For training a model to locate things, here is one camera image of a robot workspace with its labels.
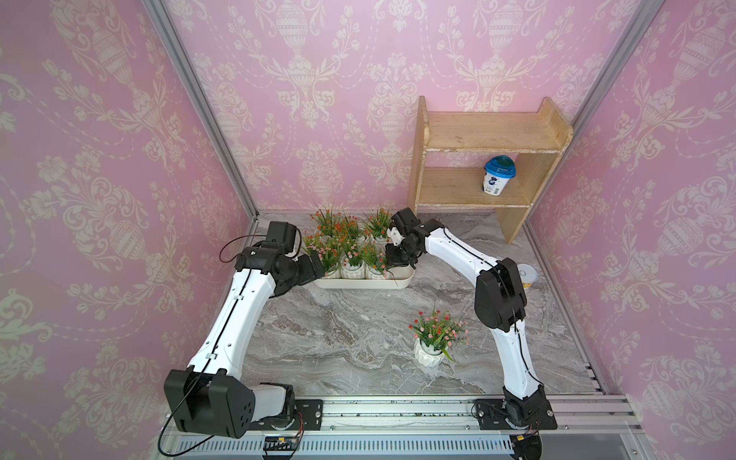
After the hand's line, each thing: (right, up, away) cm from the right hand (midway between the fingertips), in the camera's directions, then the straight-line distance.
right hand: (388, 262), depth 95 cm
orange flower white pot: (-22, +14, +7) cm, 27 cm away
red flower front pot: (+11, -17, -23) cm, 30 cm away
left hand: (-22, -2, -16) cm, 28 cm away
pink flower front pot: (-12, -1, +2) cm, 12 cm away
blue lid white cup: (+36, +30, -3) cm, 47 cm away
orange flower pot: (-3, +12, +4) cm, 13 cm away
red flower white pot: (-13, +12, +1) cm, 18 cm away
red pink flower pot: (-4, +1, -4) cm, 6 cm away
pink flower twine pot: (-19, +5, -6) cm, 20 cm away
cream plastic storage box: (+4, -5, +4) cm, 8 cm away
